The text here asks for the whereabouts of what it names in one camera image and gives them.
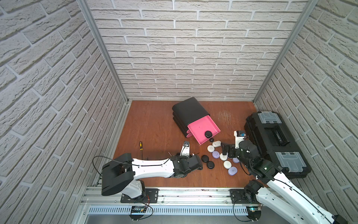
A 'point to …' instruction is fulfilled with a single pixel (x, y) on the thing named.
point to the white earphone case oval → (216, 143)
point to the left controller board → (137, 212)
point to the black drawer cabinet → (186, 112)
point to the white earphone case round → (210, 148)
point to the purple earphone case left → (215, 154)
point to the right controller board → (254, 213)
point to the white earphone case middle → (223, 157)
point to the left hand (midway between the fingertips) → (189, 154)
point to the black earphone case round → (208, 134)
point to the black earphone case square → (204, 158)
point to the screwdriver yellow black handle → (141, 148)
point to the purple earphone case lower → (232, 171)
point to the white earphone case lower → (227, 164)
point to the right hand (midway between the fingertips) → (230, 143)
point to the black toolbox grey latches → (270, 136)
